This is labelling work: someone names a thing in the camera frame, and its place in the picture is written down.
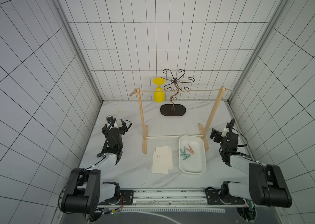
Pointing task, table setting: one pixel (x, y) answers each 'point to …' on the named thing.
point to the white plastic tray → (191, 154)
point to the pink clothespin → (189, 150)
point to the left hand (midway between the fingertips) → (114, 123)
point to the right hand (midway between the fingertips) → (222, 128)
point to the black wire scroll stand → (174, 109)
